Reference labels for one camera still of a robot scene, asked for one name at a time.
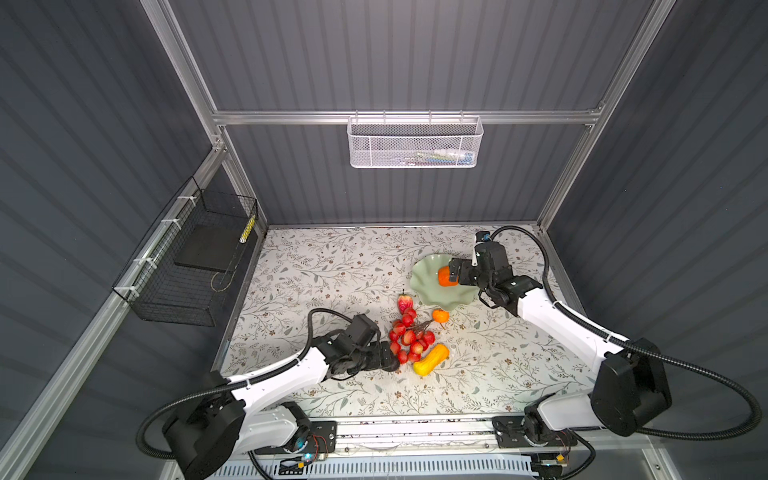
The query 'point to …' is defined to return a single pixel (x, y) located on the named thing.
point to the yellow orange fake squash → (439, 353)
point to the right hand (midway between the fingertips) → (467, 265)
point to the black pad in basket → (212, 246)
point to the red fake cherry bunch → (408, 337)
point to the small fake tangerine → (440, 315)
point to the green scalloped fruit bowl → (426, 288)
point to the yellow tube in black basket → (247, 230)
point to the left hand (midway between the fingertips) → (385, 360)
